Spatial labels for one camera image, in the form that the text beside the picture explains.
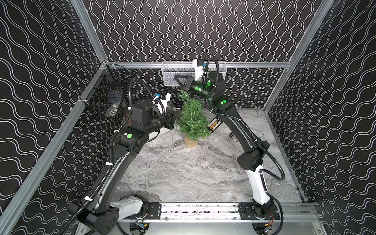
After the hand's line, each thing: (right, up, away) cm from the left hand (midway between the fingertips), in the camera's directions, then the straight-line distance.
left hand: (178, 109), depth 63 cm
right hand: (-2, +15, +3) cm, 15 cm away
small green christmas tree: (+5, -19, +34) cm, 39 cm away
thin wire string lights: (+7, -5, +17) cm, 19 cm away
